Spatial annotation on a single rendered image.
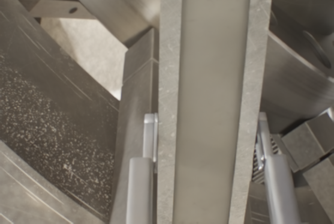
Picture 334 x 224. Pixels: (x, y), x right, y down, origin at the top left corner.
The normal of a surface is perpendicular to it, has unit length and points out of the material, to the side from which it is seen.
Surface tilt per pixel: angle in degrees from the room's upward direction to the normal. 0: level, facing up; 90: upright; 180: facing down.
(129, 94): 40
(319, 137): 90
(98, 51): 0
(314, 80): 72
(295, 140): 5
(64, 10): 94
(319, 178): 5
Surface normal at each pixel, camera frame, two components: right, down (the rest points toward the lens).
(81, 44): -0.55, 0.03
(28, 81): 0.70, -0.55
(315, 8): 0.34, 0.78
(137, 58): -0.72, -0.52
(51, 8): 0.50, 0.83
